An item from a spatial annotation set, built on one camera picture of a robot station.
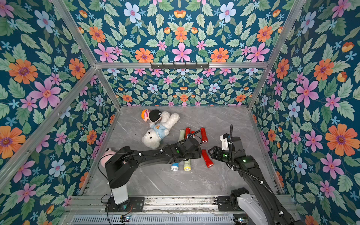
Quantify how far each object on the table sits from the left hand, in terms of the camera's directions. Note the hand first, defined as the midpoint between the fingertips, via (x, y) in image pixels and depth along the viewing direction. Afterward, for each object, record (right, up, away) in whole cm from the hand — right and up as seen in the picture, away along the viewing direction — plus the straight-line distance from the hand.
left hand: (202, 152), depth 85 cm
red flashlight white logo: (-6, +11, +16) cm, 20 cm away
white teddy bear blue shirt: (-33, +8, +6) cm, 35 cm away
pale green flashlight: (-13, +9, +13) cm, 21 cm away
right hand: (+6, +3, -7) cm, 10 cm away
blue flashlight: (-17, -9, -1) cm, 19 cm away
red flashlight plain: (-9, +11, +16) cm, 22 cm away
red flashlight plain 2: (+3, +7, +13) cm, 15 cm away
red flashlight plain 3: (+4, -6, +2) cm, 7 cm away
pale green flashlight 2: (-9, -9, -1) cm, 13 cm away
